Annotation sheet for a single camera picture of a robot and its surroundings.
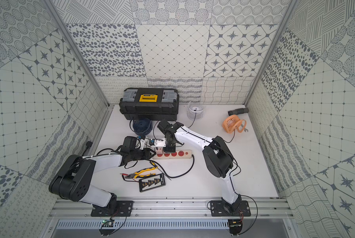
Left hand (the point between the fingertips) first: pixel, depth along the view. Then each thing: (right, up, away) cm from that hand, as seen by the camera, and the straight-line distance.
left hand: (151, 150), depth 92 cm
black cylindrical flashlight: (+63, +26, +20) cm, 71 cm away
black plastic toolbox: (+3, +31, +6) cm, 32 cm away
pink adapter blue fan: (+7, +2, -9) cm, 12 cm away
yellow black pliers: (-7, -12, -8) cm, 16 cm away
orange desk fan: (+52, +17, +3) cm, 55 cm away
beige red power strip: (+18, -2, -2) cm, 18 cm away
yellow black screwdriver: (+4, -8, -4) cm, 10 cm away
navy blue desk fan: (-8, +15, +8) cm, 19 cm away
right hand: (+13, +3, -3) cm, 13 cm away
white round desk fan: (+33, +26, +15) cm, 45 cm away
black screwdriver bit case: (+3, -15, -11) cm, 19 cm away
